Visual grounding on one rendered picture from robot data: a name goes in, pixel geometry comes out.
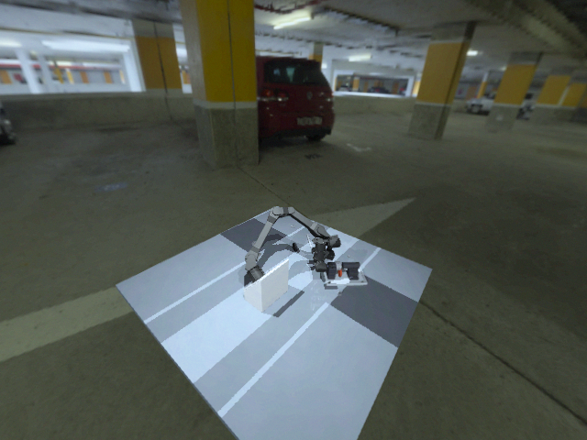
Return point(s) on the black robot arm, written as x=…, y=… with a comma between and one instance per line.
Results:
x=325, y=239

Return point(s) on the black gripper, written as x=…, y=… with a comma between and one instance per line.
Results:
x=319, y=262

